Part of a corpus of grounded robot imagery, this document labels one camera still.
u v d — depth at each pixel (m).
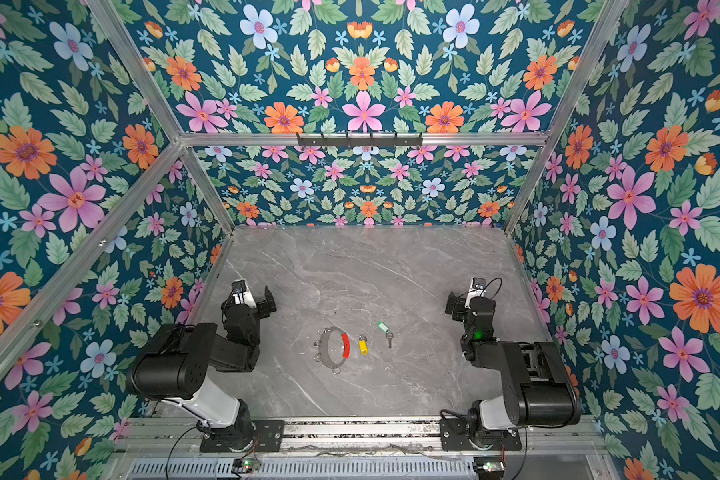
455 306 0.84
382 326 0.93
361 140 0.93
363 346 0.88
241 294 0.77
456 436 0.74
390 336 0.91
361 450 0.72
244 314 0.72
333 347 0.89
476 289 0.79
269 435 0.74
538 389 0.44
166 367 0.46
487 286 0.77
